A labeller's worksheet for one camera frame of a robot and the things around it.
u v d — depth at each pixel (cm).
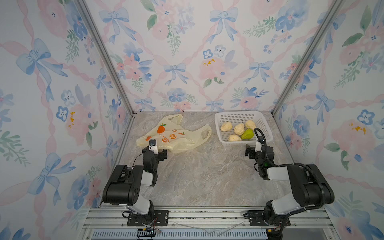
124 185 46
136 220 73
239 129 103
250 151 86
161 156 84
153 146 79
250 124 107
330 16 72
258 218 73
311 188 45
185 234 70
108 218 76
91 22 73
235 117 110
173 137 93
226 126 104
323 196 43
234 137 98
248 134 100
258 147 83
